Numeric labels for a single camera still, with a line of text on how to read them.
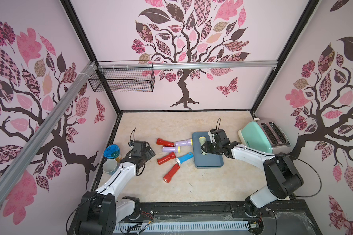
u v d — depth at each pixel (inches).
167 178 32.6
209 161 35.3
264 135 32.2
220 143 27.9
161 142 38.5
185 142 38.3
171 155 35.8
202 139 37.2
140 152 26.2
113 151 33.9
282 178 17.6
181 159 35.0
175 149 37.2
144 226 27.4
